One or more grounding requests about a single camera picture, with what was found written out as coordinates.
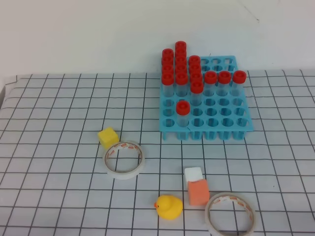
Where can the blue test tube rack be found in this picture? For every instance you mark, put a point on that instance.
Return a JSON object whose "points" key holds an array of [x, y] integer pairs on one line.
{"points": [[217, 116]]}

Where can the yellow rubber duck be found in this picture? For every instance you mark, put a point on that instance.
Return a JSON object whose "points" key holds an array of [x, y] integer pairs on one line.
{"points": [[168, 207]]}

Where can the front red-capped tube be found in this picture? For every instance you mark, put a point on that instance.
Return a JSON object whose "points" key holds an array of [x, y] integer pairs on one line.
{"points": [[183, 111]]}

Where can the red-capped tube in rack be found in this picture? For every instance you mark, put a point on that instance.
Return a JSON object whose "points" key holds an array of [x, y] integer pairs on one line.
{"points": [[195, 76], [168, 52], [180, 53], [194, 59], [180, 45], [196, 89], [194, 68], [180, 60], [210, 80], [181, 80], [167, 84], [224, 79], [167, 69], [181, 68], [167, 60]]}

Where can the checkered white table cloth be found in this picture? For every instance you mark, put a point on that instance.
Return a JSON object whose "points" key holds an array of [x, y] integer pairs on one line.
{"points": [[53, 181]]}

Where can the white tape roll right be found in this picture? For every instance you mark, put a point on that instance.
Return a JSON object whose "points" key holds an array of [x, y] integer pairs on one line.
{"points": [[238, 200]]}

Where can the yellow foam cube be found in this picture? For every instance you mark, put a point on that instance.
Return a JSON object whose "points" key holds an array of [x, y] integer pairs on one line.
{"points": [[108, 137]]}

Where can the red-capped clear test tube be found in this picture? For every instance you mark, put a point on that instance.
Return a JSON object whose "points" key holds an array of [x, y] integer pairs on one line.
{"points": [[238, 79]]}

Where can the white tape roll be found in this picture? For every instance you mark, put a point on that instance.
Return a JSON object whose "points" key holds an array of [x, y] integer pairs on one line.
{"points": [[238, 200], [124, 175]]}

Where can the orange foam block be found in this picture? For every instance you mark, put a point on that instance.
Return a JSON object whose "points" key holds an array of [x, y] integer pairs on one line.
{"points": [[198, 192]]}

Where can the white foam cube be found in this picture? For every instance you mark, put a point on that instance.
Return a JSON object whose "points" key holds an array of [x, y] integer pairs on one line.
{"points": [[192, 174]]}

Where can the white tape roll left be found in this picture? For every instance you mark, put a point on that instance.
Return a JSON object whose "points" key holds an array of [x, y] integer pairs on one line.
{"points": [[124, 175]]}

